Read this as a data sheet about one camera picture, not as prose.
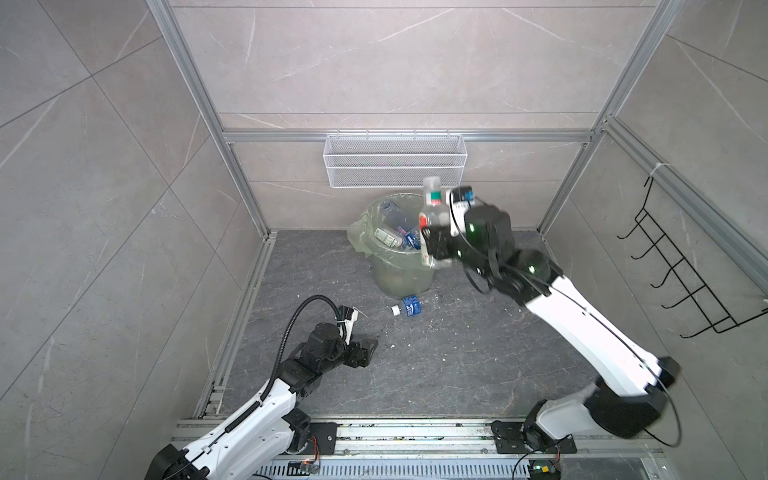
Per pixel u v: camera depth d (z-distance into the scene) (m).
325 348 0.62
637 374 0.40
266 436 0.57
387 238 0.90
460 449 0.73
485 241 0.46
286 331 0.94
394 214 0.93
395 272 0.88
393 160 1.01
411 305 0.93
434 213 0.64
